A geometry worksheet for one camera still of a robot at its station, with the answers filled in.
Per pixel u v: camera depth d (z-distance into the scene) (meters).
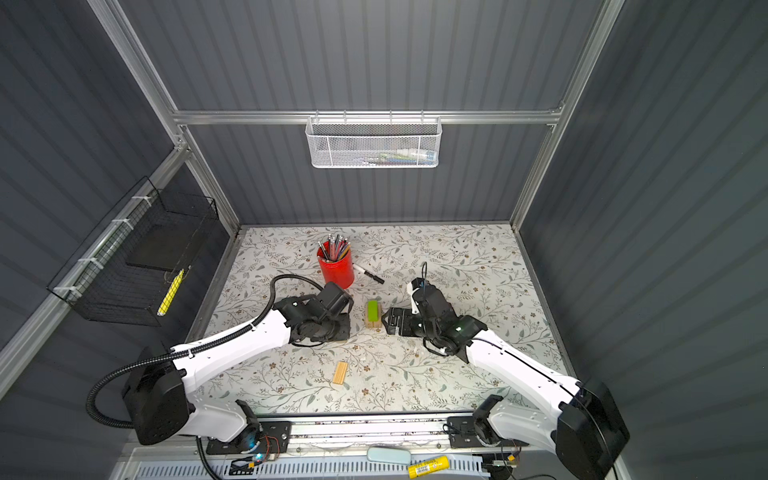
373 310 0.92
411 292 0.75
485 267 1.08
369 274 1.05
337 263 0.94
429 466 0.68
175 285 0.70
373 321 0.91
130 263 0.72
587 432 0.40
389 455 0.69
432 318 0.60
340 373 0.83
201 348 0.45
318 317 0.60
